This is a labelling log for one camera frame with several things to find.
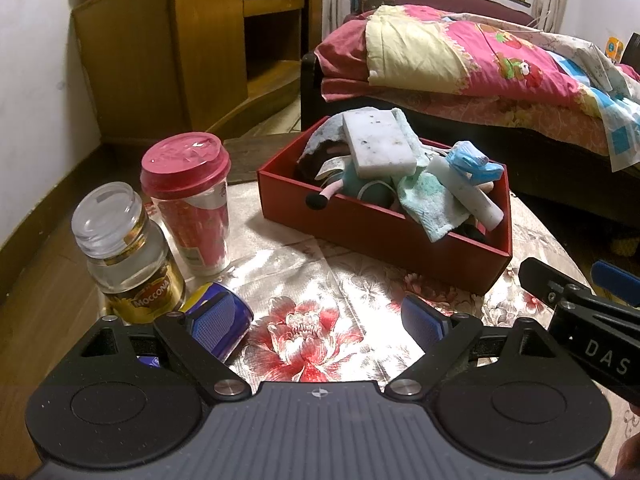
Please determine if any blue drink can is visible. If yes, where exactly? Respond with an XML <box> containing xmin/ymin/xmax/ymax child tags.
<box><xmin>137</xmin><ymin>281</ymin><xmax>254</xmax><ymax>368</ymax></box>

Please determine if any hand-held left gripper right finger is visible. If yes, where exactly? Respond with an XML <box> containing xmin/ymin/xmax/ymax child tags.
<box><xmin>383</xmin><ymin>293</ymin><xmax>567</xmax><ymax>402</ymax></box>

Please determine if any grey-blue towel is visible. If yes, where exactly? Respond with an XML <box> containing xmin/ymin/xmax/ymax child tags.
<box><xmin>297</xmin><ymin>107</ymin><xmax>433</xmax><ymax>171</ymax></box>

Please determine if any white sponge block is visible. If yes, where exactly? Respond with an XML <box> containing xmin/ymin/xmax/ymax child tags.
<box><xmin>342</xmin><ymin>108</ymin><xmax>417</xmax><ymax>179</ymax></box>

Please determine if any light green washcloth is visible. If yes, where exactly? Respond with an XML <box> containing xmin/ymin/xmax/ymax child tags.
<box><xmin>392</xmin><ymin>162</ymin><xmax>473</xmax><ymax>243</ymax></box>

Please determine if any glass coffee jar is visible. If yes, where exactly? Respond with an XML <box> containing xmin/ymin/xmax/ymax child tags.
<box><xmin>71</xmin><ymin>181</ymin><xmax>186</xmax><ymax>326</ymax></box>

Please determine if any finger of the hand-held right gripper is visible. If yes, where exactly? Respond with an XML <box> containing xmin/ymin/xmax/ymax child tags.
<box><xmin>591</xmin><ymin>259</ymin><xmax>640</xmax><ymax>309</ymax></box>
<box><xmin>518</xmin><ymin>256</ymin><xmax>594</xmax><ymax>307</ymax></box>

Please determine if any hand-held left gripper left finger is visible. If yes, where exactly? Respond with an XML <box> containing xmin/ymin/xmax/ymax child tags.
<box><xmin>74</xmin><ymin>291</ymin><xmax>253</xmax><ymax>404</ymax></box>

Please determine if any wooden cabinet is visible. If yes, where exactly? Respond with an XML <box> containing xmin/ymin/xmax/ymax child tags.
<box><xmin>71</xmin><ymin>0</ymin><xmax>326</xmax><ymax>147</ymax></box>

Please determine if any white tube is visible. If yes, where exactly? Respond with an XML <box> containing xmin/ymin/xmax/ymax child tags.
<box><xmin>429</xmin><ymin>154</ymin><xmax>504</xmax><ymax>232</ymax></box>

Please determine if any clear cup with pink lid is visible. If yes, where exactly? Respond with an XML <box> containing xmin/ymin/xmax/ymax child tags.
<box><xmin>140</xmin><ymin>131</ymin><xmax>232</xmax><ymax>277</ymax></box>

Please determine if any pink pig plush toy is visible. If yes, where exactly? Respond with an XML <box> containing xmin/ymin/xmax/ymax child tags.
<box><xmin>306</xmin><ymin>152</ymin><xmax>401</xmax><ymax>211</ymax></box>

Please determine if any red cardboard box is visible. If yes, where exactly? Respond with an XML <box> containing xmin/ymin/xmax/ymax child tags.
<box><xmin>257</xmin><ymin>116</ymin><xmax>514</xmax><ymax>296</ymax></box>

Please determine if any blue face mask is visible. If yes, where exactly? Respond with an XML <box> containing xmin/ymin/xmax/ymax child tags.
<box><xmin>446</xmin><ymin>141</ymin><xmax>504</xmax><ymax>183</ymax></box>

